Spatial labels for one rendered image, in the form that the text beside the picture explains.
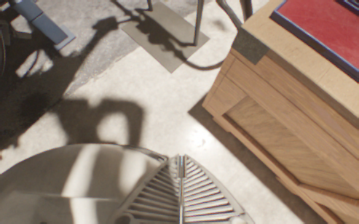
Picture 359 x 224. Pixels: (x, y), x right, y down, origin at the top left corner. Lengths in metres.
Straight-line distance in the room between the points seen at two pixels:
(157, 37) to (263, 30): 0.67
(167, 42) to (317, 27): 0.66
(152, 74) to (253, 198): 0.74
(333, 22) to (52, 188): 0.57
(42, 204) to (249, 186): 0.68
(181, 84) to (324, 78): 0.55
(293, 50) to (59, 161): 0.47
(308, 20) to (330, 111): 0.14
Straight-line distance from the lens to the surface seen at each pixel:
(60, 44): 1.09
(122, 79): 0.78
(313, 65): 0.27
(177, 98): 0.67
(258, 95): 0.33
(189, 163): 0.17
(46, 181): 0.39
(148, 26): 0.93
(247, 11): 0.52
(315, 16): 0.33
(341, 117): 0.29
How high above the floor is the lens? 0.63
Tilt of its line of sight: 76 degrees down
